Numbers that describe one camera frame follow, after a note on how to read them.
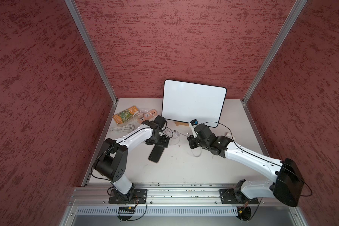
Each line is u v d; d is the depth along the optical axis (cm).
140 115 101
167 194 76
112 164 45
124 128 99
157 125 67
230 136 95
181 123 99
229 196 74
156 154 90
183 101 92
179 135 99
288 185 40
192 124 71
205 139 59
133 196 71
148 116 106
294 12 73
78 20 75
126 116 107
